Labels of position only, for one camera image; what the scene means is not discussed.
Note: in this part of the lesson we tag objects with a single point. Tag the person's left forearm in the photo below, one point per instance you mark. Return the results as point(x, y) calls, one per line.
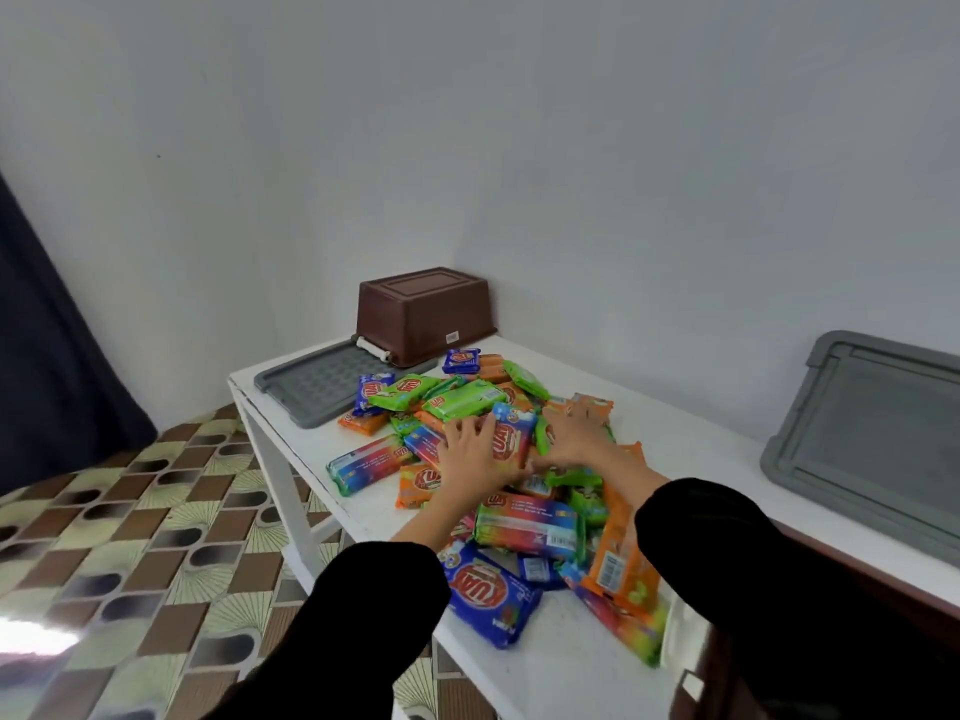
point(427, 524)

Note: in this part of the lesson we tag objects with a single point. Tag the person's right forearm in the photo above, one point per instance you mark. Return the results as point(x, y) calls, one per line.
point(637, 483)

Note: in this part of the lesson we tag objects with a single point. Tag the grey plastic lid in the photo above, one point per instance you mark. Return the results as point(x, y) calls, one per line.
point(322, 382)
point(877, 434)

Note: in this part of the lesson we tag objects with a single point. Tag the pile of colourful soap packets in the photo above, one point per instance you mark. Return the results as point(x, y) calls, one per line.
point(465, 401)

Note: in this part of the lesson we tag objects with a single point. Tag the blue snack packet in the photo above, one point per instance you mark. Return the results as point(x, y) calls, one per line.
point(487, 596)
point(536, 571)

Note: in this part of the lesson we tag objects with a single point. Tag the person's left hand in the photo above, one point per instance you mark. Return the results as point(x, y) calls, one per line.
point(469, 461)

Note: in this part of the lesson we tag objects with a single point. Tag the brown storage box with sticker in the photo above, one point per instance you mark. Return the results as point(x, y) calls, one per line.
point(420, 314)

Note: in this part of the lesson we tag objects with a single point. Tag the person's right hand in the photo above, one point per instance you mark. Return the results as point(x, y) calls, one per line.
point(581, 446)

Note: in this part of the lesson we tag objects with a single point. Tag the dark blue curtain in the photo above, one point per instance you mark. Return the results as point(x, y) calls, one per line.
point(52, 382)

